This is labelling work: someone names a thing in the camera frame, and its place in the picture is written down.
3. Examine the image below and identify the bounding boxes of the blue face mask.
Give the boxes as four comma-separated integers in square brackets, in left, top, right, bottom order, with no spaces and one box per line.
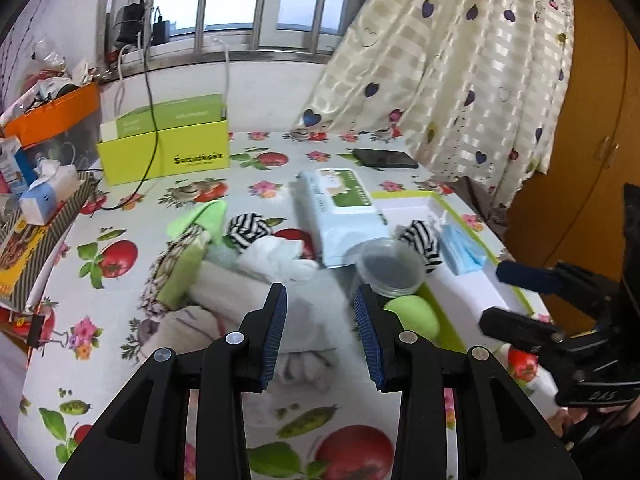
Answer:
[434,223,487,275]

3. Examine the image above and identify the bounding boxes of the black white striped sock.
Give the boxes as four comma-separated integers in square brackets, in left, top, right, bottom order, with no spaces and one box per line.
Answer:
[399,220,442,275]

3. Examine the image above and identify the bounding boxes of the person's right hand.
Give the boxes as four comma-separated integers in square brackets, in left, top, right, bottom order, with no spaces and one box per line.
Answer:
[546,401,640,438]

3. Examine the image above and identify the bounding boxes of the green round sponge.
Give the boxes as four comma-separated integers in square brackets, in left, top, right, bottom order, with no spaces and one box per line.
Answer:
[384,295,440,342]

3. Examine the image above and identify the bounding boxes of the white tray green rim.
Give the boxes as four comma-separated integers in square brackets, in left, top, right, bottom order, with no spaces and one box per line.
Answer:
[373,191,548,351]

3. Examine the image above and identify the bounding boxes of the beige rolled sock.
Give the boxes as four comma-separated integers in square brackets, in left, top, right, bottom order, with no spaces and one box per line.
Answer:
[188,261,270,326]

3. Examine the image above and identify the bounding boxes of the white grey sock pair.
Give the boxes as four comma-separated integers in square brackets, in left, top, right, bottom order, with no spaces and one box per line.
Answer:
[273,298,338,392]

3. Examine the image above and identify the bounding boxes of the clear round lidded container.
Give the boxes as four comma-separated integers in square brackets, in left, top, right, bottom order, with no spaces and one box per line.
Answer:
[352,238,426,299]

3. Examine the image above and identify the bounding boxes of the green towel with trim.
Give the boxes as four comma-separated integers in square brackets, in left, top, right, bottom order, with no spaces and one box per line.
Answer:
[140,200,228,318]

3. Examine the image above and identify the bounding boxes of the small striped rolled sock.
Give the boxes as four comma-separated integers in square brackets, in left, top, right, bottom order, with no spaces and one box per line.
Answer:
[224,212,272,252]

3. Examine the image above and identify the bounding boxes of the floral fruit tablecloth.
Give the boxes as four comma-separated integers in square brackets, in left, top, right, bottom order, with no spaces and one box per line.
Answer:
[17,132,456,479]

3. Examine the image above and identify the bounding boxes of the wet wipes pack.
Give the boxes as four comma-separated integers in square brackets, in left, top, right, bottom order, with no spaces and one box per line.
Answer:
[295,168,390,269]

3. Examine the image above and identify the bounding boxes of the black smartphone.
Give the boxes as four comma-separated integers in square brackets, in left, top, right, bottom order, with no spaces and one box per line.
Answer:
[352,148,418,169]

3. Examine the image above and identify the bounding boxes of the beige heart pattern curtain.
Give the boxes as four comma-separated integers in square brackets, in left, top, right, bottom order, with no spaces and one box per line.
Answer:
[294,0,575,206]

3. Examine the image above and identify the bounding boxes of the yellow-green cardboard box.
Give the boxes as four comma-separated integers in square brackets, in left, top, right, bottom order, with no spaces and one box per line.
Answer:
[96,94,230,185]

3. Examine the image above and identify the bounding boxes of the striped flat gift box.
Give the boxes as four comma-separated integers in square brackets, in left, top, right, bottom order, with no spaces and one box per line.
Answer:
[1,171,98,313]

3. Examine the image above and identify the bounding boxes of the blue tissue box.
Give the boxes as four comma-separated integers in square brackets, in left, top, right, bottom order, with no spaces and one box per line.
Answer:
[18,158,79,226]

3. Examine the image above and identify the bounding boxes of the orange storage box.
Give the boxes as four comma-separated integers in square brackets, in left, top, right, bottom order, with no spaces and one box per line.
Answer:
[2,82,100,148]

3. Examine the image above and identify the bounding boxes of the black charger on sill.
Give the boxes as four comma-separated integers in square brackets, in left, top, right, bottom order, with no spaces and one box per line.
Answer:
[114,1,173,47]

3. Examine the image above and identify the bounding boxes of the black power cable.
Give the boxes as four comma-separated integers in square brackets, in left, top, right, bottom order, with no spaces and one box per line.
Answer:
[96,0,166,212]

